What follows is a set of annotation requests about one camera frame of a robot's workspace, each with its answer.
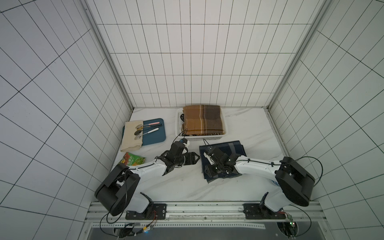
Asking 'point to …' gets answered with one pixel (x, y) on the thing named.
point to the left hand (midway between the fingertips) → (193, 160)
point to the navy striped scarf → (232, 147)
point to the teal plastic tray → (153, 137)
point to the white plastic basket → (179, 113)
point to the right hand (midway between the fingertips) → (203, 172)
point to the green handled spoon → (141, 127)
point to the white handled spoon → (138, 137)
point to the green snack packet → (131, 159)
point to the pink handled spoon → (139, 126)
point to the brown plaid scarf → (202, 120)
